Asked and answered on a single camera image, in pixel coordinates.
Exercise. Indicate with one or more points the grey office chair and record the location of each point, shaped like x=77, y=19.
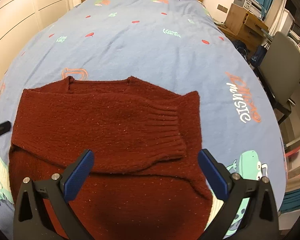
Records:
x=279, y=73

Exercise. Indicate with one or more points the white wardrobe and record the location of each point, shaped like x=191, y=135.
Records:
x=20, y=20

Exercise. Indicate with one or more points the blue cartoon print bedsheet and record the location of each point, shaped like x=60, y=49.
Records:
x=173, y=44

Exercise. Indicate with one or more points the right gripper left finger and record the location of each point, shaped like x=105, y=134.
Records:
x=31, y=220

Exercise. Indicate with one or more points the dark red knit sweater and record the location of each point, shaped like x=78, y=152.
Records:
x=145, y=182

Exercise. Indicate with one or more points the wall power socket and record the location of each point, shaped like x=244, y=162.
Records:
x=222, y=8

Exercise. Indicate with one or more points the wooden bedside cabinet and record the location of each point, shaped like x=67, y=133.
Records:
x=242, y=25

